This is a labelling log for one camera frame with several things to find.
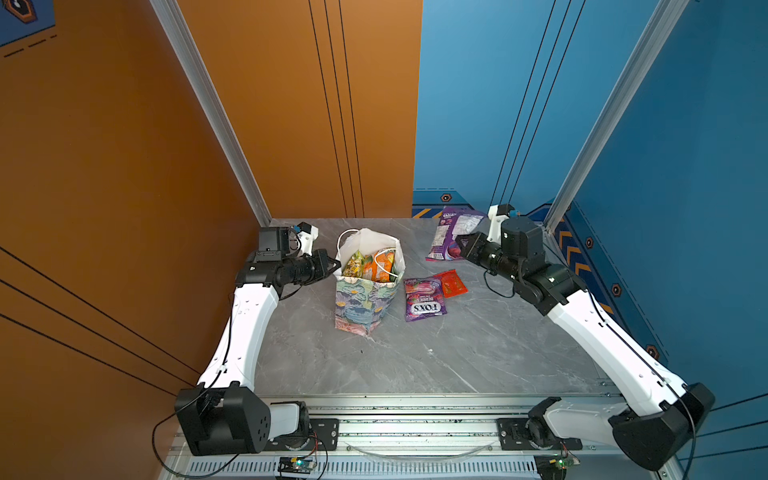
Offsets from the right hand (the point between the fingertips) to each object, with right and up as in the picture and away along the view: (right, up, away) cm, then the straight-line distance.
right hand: (452, 238), depth 71 cm
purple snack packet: (+1, +4, +4) cm, 6 cm away
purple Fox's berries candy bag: (-4, -18, +24) cm, 31 cm away
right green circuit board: (+26, -53, -2) cm, 59 cm away
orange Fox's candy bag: (-17, -7, +13) cm, 23 cm away
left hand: (-28, -6, +6) cm, 29 cm away
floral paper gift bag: (-23, -18, +9) cm, 30 cm away
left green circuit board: (-38, -54, 0) cm, 66 cm away
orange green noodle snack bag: (-26, -8, +18) cm, 33 cm away
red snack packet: (+6, -14, +30) cm, 34 cm away
